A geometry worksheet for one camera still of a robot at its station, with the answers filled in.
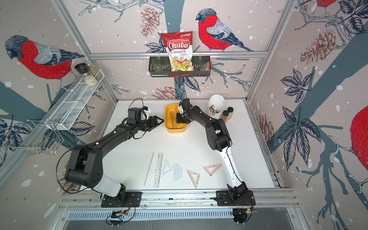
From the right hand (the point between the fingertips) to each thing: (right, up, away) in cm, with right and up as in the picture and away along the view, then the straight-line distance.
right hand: (176, 120), depth 104 cm
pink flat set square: (+27, -27, -19) cm, 42 cm away
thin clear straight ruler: (-15, -27, -20) cm, 37 cm away
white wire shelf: (-54, +8, -30) cm, 63 cm away
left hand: (-6, +2, -17) cm, 18 cm away
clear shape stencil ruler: (-9, -28, -19) cm, 35 cm away
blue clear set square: (-5, -30, -21) cm, 37 cm away
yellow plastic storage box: (-3, -4, -1) cm, 5 cm away
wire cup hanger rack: (-55, -4, -43) cm, 70 cm away
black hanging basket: (-8, +36, -12) cm, 39 cm away
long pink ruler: (-2, +2, +5) cm, 6 cm away
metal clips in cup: (+28, +8, 0) cm, 29 cm away
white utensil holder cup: (+31, +11, +2) cm, 33 cm away
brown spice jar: (+35, +3, -4) cm, 36 cm away
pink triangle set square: (+13, -34, -25) cm, 44 cm away
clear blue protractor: (+3, -29, -21) cm, 36 cm away
